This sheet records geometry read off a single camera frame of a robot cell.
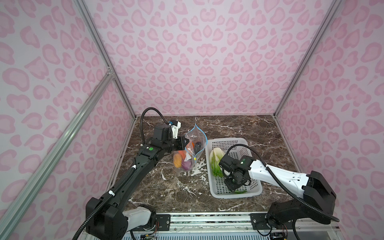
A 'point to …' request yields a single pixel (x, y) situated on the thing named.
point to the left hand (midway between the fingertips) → (190, 138)
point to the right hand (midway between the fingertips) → (232, 185)
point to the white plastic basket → (218, 189)
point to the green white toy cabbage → (216, 155)
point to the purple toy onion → (187, 165)
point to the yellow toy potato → (177, 160)
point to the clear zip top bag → (185, 160)
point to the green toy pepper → (240, 191)
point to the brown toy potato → (190, 147)
